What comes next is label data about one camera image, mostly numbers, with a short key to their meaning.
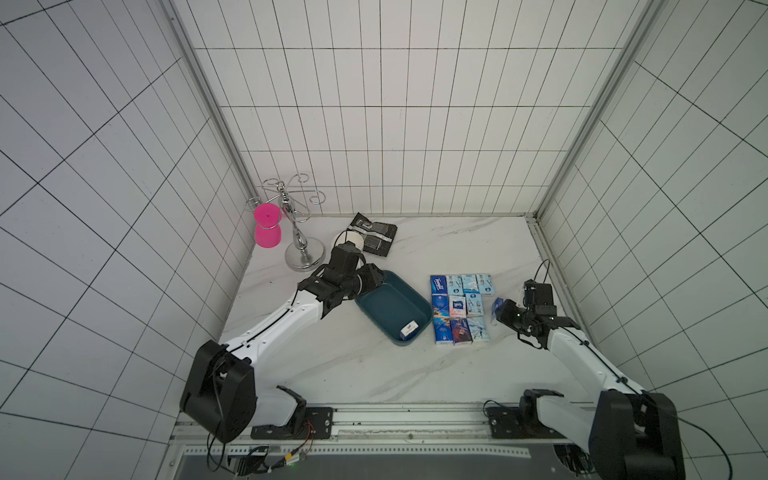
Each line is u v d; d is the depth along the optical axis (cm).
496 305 93
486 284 97
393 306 95
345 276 63
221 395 40
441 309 91
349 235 111
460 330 87
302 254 107
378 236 110
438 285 96
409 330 81
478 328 87
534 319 65
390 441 71
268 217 81
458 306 92
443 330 86
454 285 97
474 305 92
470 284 97
